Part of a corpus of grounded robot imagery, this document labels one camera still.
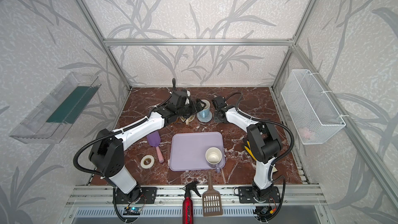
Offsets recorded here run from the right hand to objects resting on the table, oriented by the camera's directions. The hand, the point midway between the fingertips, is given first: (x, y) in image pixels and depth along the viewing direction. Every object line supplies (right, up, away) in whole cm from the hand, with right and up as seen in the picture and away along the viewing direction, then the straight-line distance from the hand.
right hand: (221, 112), depth 98 cm
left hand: (-10, +7, -14) cm, 19 cm away
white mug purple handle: (-5, -23, -13) cm, 27 cm away
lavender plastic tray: (-20, -21, -11) cm, 30 cm away
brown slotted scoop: (-6, -41, -26) cm, 49 cm away
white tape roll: (-39, -27, -15) cm, 49 cm away
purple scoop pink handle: (-40, -16, -7) cm, 44 cm away
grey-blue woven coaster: (-10, -5, +4) cm, 12 cm away
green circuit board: (-43, -43, -27) cm, 67 cm away
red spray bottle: (-17, -39, -29) cm, 51 cm away
